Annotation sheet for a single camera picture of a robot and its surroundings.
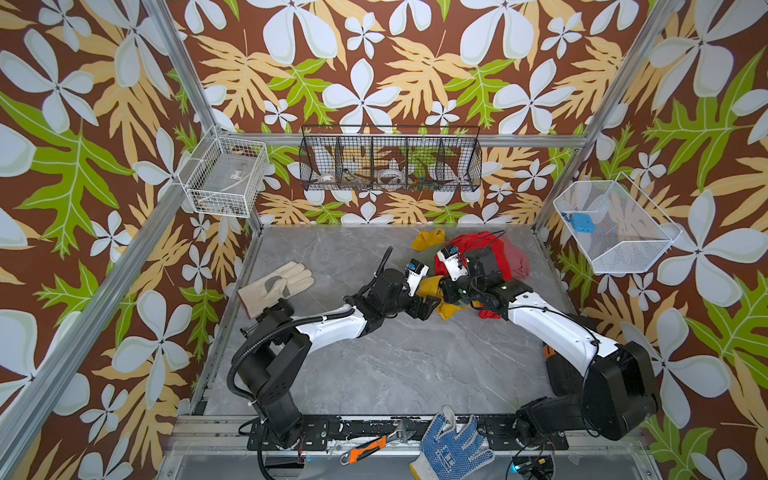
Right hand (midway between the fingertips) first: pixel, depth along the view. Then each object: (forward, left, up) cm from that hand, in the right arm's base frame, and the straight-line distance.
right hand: (436, 280), depth 85 cm
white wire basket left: (+26, +62, +18) cm, 70 cm away
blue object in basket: (+13, -43, +10) cm, 46 cm away
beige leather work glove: (+6, +57, -16) cm, 59 cm away
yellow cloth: (-1, +2, -2) cm, 3 cm away
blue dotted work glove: (-40, 0, -15) cm, 43 cm away
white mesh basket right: (+5, -51, +13) cm, 53 cm away
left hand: (-3, +2, -1) cm, 4 cm away
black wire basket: (+38, +12, +16) cm, 43 cm away
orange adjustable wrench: (-36, +11, -15) cm, 41 cm away
